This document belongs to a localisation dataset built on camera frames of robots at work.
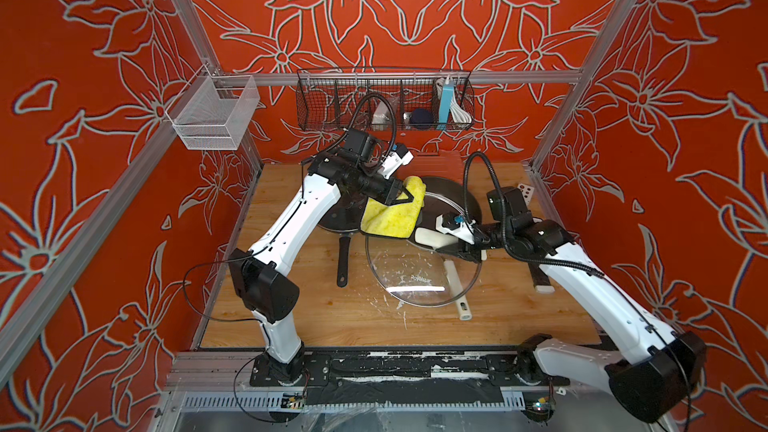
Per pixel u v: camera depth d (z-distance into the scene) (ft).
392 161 2.18
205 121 2.88
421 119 3.04
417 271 2.96
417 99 3.19
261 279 1.42
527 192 3.50
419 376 2.39
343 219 3.00
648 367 1.20
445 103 2.81
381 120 3.08
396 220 2.29
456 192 3.31
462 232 1.93
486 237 1.95
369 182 2.04
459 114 3.00
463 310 2.34
